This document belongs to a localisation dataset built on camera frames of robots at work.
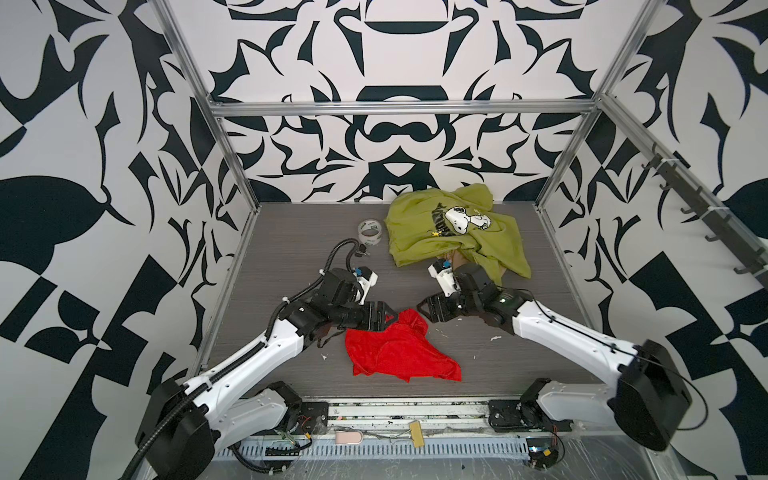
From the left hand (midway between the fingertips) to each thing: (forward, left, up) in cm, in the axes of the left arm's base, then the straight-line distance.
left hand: (390, 312), depth 75 cm
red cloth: (-6, -3, -10) cm, 12 cm away
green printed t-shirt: (+36, -15, -8) cm, 40 cm away
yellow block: (-24, -6, -14) cm, 29 cm away
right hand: (+4, -10, -4) cm, 12 cm away
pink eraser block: (-25, +10, -12) cm, 29 cm away
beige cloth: (+24, -24, -14) cm, 37 cm away
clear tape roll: (+38, +5, -15) cm, 41 cm away
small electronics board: (-29, -35, -16) cm, 48 cm away
